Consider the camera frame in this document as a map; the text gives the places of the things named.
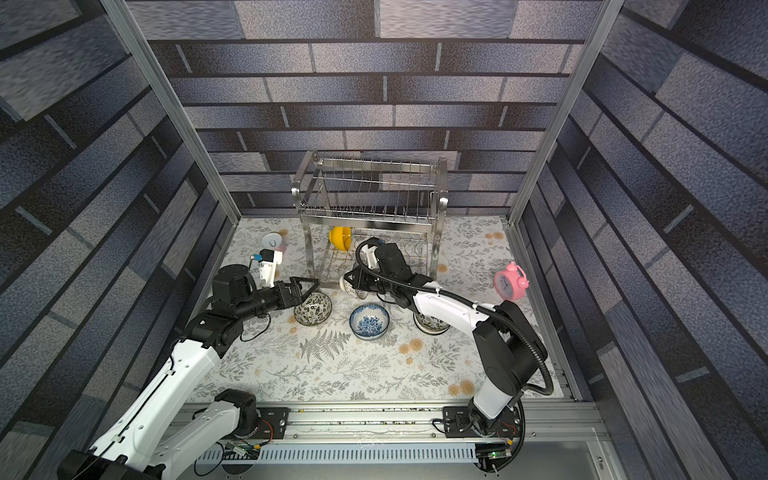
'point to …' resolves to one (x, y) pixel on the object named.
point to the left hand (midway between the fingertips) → (311, 284)
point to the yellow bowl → (341, 237)
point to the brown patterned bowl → (359, 294)
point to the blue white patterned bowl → (369, 322)
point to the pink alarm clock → (511, 284)
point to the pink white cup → (273, 240)
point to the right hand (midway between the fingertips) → (344, 274)
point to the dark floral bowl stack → (429, 324)
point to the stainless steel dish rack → (343, 203)
